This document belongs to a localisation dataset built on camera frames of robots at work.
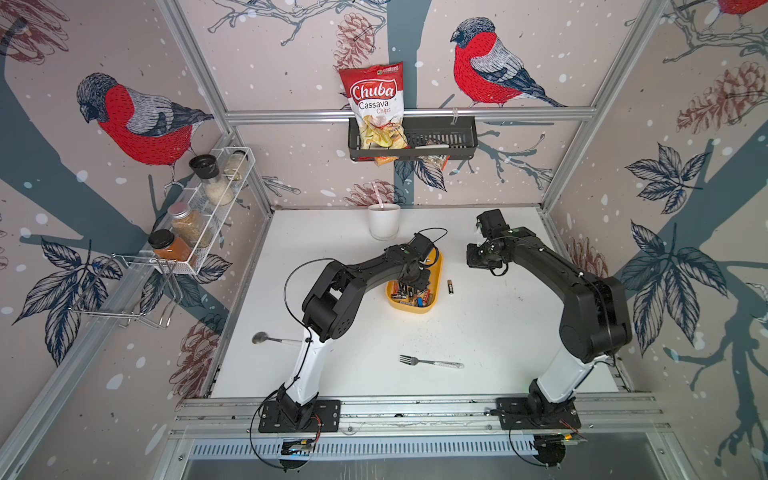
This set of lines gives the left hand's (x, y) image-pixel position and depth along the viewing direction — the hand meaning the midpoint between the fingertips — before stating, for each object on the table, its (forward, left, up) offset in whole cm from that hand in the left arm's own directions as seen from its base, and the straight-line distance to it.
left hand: (424, 275), depth 98 cm
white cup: (+18, +14, +7) cm, 24 cm away
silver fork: (-27, +5, -2) cm, 27 cm away
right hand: (+2, -14, +7) cm, 16 cm away
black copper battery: (-3, -9, -2) cm, 9 cm away
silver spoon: (-20, +50, -3) cm, 54 cm away
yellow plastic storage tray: (-2, -3, +2) cm, 4 cm away
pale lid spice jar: (+18, +57, +31) cm, 68 cm away
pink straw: (+29, +16, +9) cm, 34 cm away
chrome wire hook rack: (-23, +62, +33) cm, 74 cm away
